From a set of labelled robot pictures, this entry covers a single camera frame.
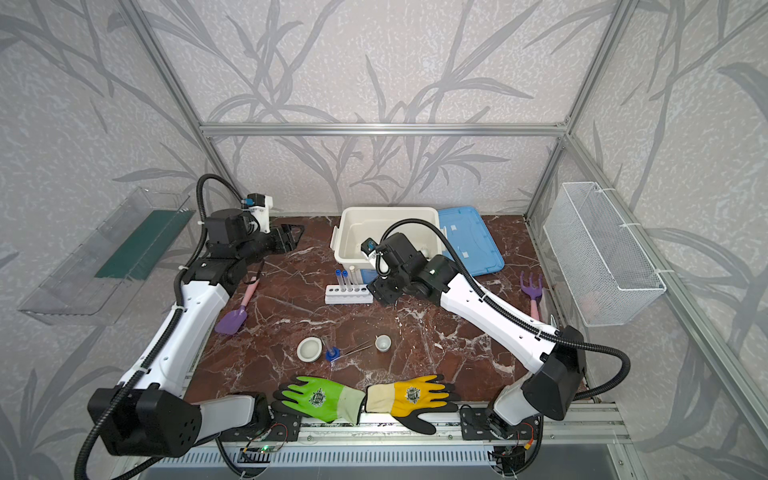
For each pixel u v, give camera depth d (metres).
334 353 0.85
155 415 0.38
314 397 0.77
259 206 0.66
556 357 0.40
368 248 0.65
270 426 0.72
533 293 0.99
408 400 0.75
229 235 0.56
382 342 0.86
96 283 0.63
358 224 1.07
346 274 0.86
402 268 0.54
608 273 0.61
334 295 0.96
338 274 0.86
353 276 0.89
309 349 0.85
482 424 0.73
